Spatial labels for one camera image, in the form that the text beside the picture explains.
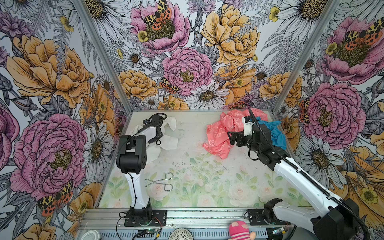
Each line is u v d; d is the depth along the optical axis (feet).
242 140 2.28
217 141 3.26
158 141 2.91
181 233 2.25
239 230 2.18
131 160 1.78
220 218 2.49
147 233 2.38
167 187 2.75
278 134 3.26
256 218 2.41
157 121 2.92
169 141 3.42
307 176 1.52
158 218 2.41
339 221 1.26
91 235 2.12
